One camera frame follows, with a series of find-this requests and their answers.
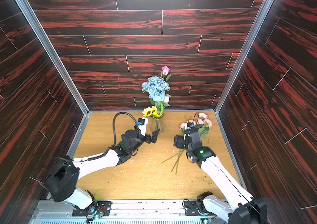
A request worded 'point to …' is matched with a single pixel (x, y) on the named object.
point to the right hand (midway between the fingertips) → (183, 137)
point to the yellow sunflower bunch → (151, 110)
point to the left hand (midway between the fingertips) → (154, 127)
